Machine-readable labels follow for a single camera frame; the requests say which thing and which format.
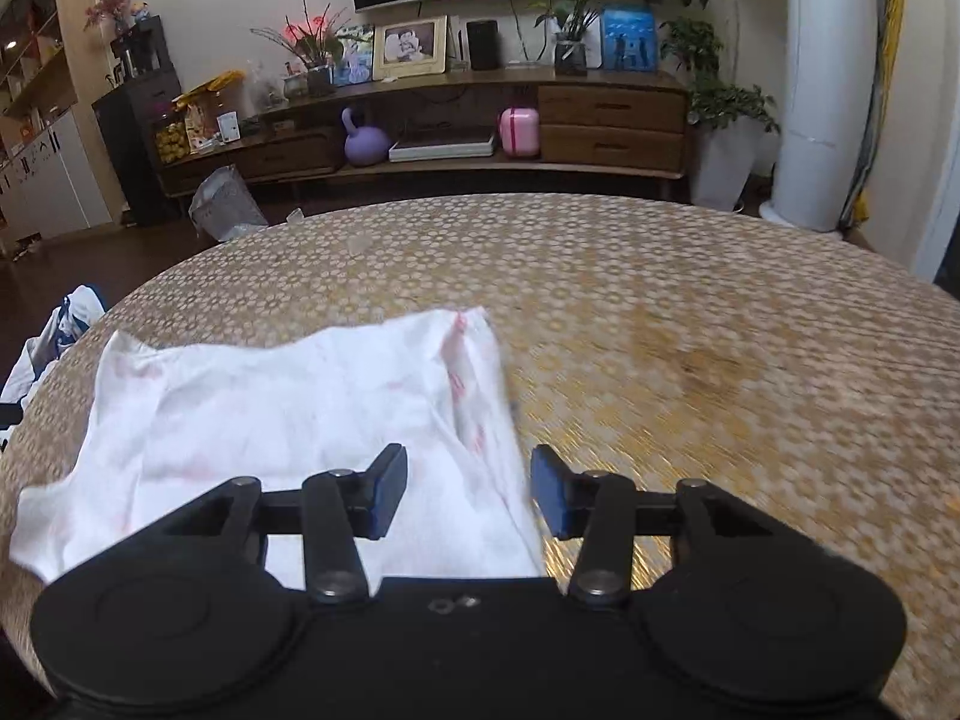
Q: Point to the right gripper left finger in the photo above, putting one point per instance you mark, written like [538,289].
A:
[337,508]

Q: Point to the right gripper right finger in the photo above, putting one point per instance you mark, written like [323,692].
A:
[599,510]

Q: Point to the white pink printed garment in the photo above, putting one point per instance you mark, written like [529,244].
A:
[168,424]

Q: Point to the gold lace tablecloth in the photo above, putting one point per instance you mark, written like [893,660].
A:
[814,379]

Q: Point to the white shopping bag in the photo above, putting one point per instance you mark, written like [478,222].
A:
[223,208]

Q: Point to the purple kettlebell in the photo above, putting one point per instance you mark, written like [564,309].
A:
[365,145]

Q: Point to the white book on shelf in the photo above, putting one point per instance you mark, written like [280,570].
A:
[455,144]

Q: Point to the wooden TV cabinet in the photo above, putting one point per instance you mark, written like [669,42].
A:
[605,122]

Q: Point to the pink lunch box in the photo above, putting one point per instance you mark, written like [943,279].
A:
[519,130]

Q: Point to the green potted plant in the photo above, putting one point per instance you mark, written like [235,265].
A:
[728,121]

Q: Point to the red flower plant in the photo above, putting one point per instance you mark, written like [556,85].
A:
[314,42]

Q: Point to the framed photo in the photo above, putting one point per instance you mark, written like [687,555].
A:
[413,48]

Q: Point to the blue picture card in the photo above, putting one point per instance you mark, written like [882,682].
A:
[629,40]

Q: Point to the white standing air conditioner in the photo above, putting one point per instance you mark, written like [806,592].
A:
[829,79]

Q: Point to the yellow curtain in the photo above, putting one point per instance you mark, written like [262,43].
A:
[889,26]

